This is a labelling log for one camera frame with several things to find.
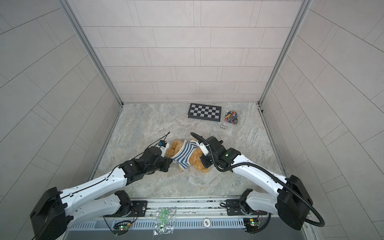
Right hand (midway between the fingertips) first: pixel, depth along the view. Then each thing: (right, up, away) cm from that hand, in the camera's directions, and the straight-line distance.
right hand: (201, 158), depth 80 cm
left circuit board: (-35, -27, -15) cm, 46 cm away
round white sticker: (+2, -26, -12) cm, 29 cm away
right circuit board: (+23, -27, -12) cm, 37 cm away
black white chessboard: (+3, +26, +28) cm, 38 cm away
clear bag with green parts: (-17, -25, -12) cm, 33 cm away
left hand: (-13, -1, -1) cm, 14 cm away
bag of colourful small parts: (+21, +22, +25) cm, 40 cm away
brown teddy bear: (-15, +6, +4) cm, 17 cm away
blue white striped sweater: (-9, +2, -3) cm, 10 cm away
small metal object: (+16, +15, +22) cm, 31 cm away
